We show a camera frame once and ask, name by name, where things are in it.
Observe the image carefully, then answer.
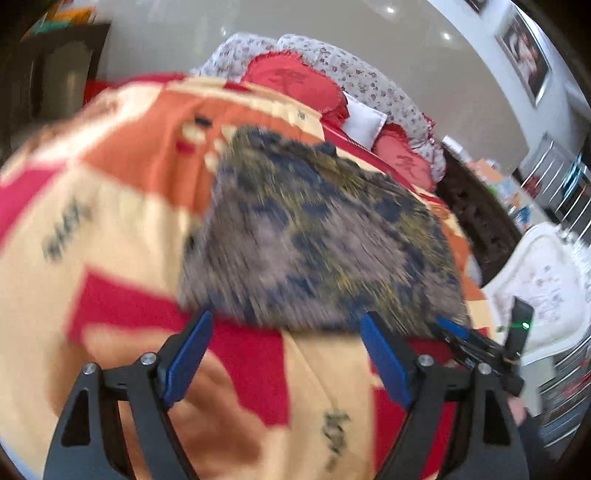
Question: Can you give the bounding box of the yellow bag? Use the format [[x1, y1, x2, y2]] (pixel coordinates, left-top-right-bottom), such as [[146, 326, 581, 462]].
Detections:
[[28, 0, 98, 35]]

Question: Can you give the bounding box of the person's right hand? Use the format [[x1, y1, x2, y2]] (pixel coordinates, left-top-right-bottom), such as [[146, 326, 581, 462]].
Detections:
[[508, 396, 528, 428]]

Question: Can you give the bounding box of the chrome metal rack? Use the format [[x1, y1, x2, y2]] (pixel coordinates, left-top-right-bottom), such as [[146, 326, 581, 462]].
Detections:
[[517, 134, 591, 462]]

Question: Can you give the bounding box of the framed wall photo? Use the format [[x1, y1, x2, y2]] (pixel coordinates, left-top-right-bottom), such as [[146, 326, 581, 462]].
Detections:
[[494, 9, 552, 107]]

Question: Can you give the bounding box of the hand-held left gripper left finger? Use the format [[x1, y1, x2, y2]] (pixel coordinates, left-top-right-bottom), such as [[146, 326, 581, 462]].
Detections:
[[42, 310, 214, 480]]

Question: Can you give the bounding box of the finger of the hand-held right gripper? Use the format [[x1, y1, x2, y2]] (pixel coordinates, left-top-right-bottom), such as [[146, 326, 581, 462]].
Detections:
[[431, 317, 506, 367]]

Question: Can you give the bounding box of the pile of colourful packets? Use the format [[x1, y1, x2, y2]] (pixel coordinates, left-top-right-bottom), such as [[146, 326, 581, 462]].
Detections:
[[443, 136, 546, 232]]

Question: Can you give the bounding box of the carved dark wooden cabinet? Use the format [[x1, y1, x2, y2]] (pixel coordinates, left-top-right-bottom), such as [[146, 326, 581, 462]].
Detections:
[[436, 152, 522, 287]]

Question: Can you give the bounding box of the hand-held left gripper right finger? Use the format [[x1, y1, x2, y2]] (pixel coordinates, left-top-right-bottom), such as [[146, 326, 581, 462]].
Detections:
[[360, 311, 531, 480]]

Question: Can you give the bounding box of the white pillow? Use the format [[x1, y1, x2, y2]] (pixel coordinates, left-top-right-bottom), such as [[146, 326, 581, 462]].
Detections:
[[344, 92, 387, 148]]

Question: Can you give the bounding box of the floral patterned shirt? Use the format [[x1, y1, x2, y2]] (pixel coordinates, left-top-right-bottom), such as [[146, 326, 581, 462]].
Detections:
[[178, 126, 472, 334]]

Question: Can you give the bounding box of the printed red orange blanket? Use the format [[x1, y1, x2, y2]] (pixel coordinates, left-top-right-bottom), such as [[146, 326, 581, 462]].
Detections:
[[0, 74, 499, 480]]

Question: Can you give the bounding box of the white chair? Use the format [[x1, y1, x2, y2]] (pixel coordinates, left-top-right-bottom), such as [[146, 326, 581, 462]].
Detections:
[[482, 222, 591, 365]]

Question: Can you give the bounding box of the red heart-shaped pillow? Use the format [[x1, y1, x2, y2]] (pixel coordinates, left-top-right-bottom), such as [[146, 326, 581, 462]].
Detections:
[[242, 51, 348, 125], [372, 124, 437, 192]]

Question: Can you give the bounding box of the person's right forearm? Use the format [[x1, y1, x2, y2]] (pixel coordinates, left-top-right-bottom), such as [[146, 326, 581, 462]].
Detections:
[[518, 415, 561, 480]]

